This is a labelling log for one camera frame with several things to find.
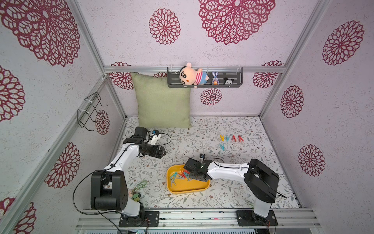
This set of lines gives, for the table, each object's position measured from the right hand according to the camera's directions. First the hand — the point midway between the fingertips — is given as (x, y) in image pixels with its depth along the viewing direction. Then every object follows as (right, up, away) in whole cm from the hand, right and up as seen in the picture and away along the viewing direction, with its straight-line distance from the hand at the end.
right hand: (191, 173), depth 89 cm
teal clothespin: (-10, -1, -1) cm, 11 cm away
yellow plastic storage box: (-5, -6, -4) cm, 9 cm away
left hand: (-20, +13, -1) cm, 24 cm away
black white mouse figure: (+23, +57, +4) cm, 62 cm away
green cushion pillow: (-21, +43, +11) cm, 49 cm away
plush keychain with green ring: (-31, -9, -9) cm, 33 cm away
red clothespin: (+31, +21, +18) cm, 42 cm away
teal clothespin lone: (+27, +21, +18) cm, 38 cm away
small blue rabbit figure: (+15, +57, +1) cm, 59 cm away
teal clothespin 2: (-3, 0, -1) cm, 3 cm away
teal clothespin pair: (+22, +15, +14) cm, 30 cm away
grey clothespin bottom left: (-12, -4, -3) cm, 13 cm away
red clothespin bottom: (-5, -1, -1) cm, 5 cm away
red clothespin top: (+36, +21, +18) cm, 45 cm away
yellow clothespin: (+23, +21, +18) cm, 36 cm away
